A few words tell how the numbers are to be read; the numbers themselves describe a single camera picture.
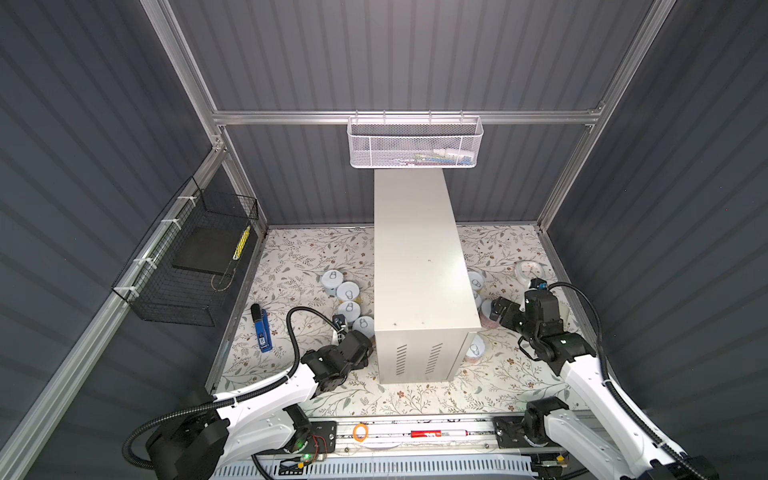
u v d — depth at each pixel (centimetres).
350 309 91
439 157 93
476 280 97
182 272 72
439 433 74
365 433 74
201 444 40
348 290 95
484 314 88
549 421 62
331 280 99
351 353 64
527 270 104
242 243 80
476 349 83
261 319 91
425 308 59
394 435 75
